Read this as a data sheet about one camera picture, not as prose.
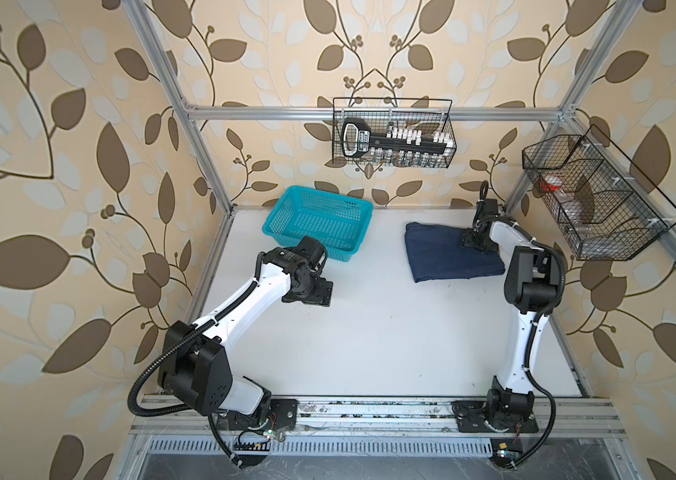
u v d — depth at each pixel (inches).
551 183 31.7
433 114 35.7
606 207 28.5
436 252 43.7
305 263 23.4
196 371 16.4
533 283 23.6
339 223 45.5
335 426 29.0
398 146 33.2
